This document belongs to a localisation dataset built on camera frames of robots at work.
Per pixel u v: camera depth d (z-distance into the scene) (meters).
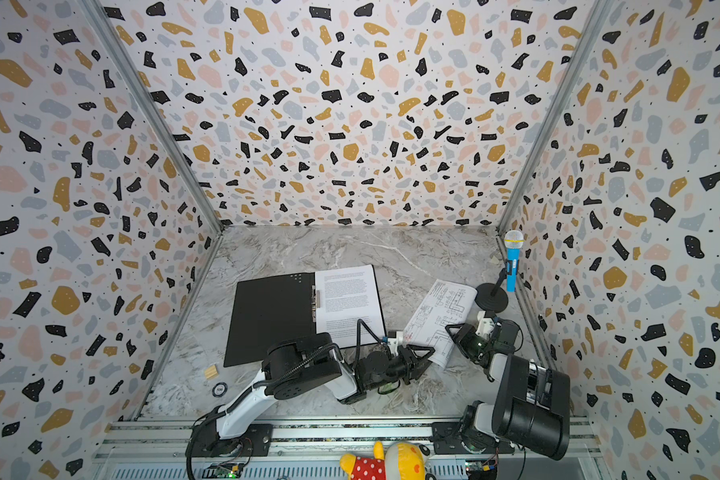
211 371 0.84
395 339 0.87
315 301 1.00
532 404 0.45
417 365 0.78
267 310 0.98
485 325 0.85
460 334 0.83
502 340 0.73
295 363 0.55
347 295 1.02
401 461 0.65
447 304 0.97
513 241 0.83
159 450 0.73
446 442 0.73
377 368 0.71
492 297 1.00
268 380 0.56
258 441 0.73
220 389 0.82
